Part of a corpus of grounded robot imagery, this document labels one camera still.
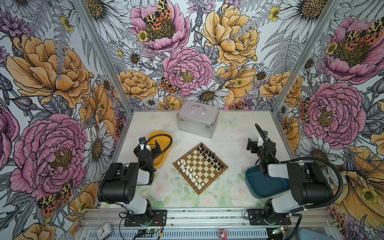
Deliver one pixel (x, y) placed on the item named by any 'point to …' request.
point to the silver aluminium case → (197, 118)
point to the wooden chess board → (200, 168)
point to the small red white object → (223, 234)
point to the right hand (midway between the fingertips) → (256, 142)
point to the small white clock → (104, 230)
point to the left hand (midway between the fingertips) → (149, 145)
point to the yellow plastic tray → (163, 138)
